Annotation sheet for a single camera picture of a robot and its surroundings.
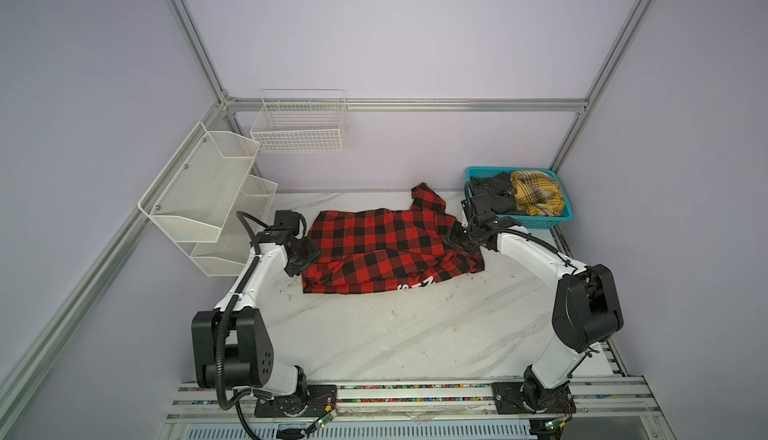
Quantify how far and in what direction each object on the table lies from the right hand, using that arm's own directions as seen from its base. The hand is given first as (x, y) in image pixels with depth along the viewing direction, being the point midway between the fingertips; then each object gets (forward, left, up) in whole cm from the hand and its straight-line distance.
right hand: (444, 237), depth 91 cm
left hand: (-9, +40, 0) cm, 41 cm away
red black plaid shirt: (+1, +21, -8) cm, 22 cm away
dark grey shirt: (+23, -20, -4) cm, 31 cm away
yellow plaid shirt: (+21, -35, -1) cm, 41 cm away
